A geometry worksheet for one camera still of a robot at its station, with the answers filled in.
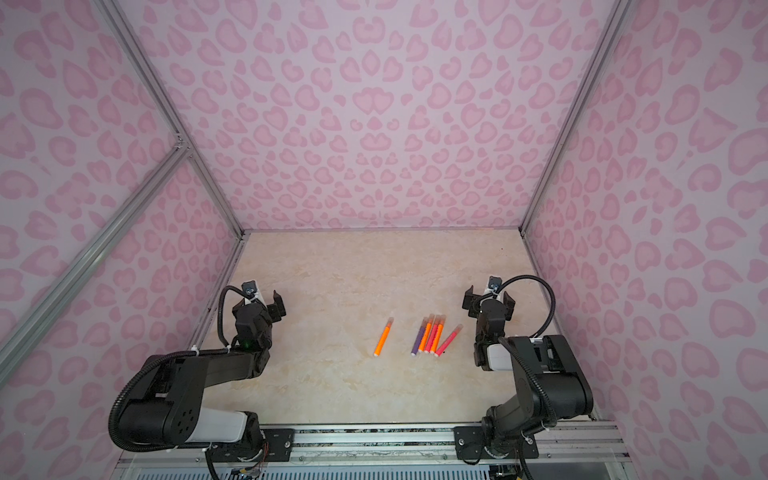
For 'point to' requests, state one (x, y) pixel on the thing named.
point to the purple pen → (418, 337)
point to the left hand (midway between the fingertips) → (260, 291)
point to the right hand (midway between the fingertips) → (490, 287)
